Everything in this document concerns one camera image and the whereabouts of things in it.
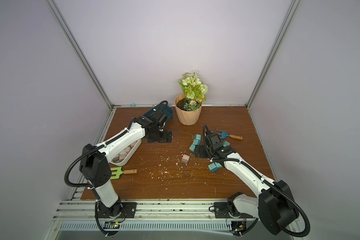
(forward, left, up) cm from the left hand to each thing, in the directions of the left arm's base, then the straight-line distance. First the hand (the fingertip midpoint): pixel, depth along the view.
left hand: (167, 139), depth 85 cm
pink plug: (-7, -10, -12) cm, 17 cm away
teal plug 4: (-12, -27, -11) cm, 32 cm away
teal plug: (+7, -19, -10) cm, 22 cm away
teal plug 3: (+1, -15, -11) cm, 19 cm away
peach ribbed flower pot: (+19, -11, -3) cm, 22 cm away
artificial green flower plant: (+27, -16, +14) cm, 34 cm away
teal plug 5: (-10, -30, -12) cm, 34 cm away
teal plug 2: (+5, -18, -12) cm, 22 cm away
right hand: (-5, -20, -3) cm, 21 cm away
